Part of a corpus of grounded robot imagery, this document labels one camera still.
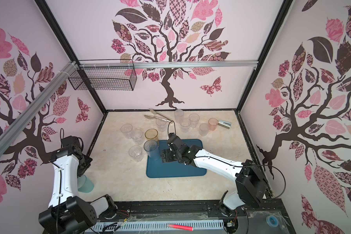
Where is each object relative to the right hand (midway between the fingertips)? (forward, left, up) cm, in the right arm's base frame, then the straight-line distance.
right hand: (165, 153), depth 81 cm
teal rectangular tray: (-4, +6, -12) cm, 15 cm away
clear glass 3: (+35, -20, -10) cm, 41 cm away
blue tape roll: (-31, -54, -14) cm, 64 cm away
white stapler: (+30, -43, -12) cm, 54 cm away
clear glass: (+5, +20, -8) cm, 22 cm away
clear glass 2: (+32, +6, -12) cm, 34 cm away
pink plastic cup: (+29, -33, -9) cm, 45 cm away
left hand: (-10, +41, +1) cm, 43 cm away
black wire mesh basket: (+48, +39, +22) cm, 66 cm away
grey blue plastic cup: (+7, +10, -6) cm, 13 cm away
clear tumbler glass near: (+25, +30, -9) cm, 41 cm away
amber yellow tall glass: (+14, +9, 0) cm, 17 cm away
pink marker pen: (-33, -8, -13) cm, 37 cm away
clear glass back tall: (+37, -8, -7) cm, 38 cm away
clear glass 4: (+24, -26, -9) cm, 36 cm away
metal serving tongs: (+40, +10, -11) cm, 42 cm away
